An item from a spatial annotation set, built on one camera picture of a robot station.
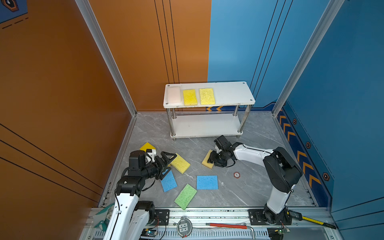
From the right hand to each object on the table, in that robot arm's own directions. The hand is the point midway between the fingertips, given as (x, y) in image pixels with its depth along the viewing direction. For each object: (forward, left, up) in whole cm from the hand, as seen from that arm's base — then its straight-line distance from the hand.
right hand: (208, 163), depth 91 cm
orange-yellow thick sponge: (+1, +2, 0) cm, 2 cm away
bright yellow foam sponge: (+12, +41, 0) cm, 42 cm away
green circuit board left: (-35, +29, -2) cm, 45 cm away
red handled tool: (-32, -10, -2) cm, 34 cm away
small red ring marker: (-7, -17, -2) cm, 18 cm away
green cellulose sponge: (-19, +13, 0) cm, 23 cm away
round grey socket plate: (-34, +12, +6) cm, 36 cm away
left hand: (-7, +18, +18) cm, 26 cm away
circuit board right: (-34, -33, -2) cm, 47 cm away
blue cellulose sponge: (-12, +23, +1) cm, 26 cm away
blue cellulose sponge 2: (-12, +1, 0) cm, 12 cm away
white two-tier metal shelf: (+49, -2, -2) cm, 49 cm away
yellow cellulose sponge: (-1, +17, +1) cm, 17 cm away
